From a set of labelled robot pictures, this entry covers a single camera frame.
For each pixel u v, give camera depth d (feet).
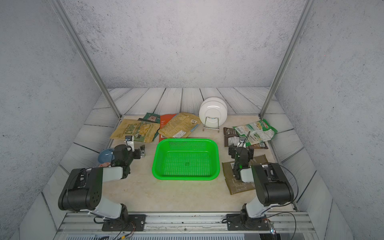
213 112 3.43
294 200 1.43
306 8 2.33
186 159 3.16
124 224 2.18
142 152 2.85
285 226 2.39
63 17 2.38
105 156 3.17
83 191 1.46
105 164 2.92
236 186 2.73
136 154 2.78
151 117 3.91
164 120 3.83
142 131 3.50
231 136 3.41
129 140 2.68
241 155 2.31
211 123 3.52
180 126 3.67
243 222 2.16
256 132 3.54
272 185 1.54
